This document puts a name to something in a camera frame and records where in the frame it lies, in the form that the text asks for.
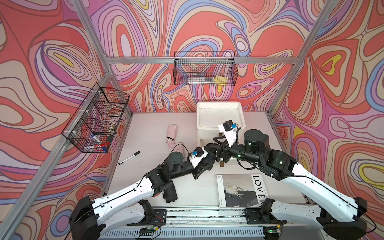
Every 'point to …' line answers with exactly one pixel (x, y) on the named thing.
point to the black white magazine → (241, 190)
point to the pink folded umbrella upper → (172, 130)
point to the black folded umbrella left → (170, 194)
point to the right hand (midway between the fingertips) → (210, 148)
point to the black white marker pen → (130, 157)
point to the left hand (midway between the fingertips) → (211, 161)
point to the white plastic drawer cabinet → (209, 115)
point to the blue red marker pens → (103, 145)
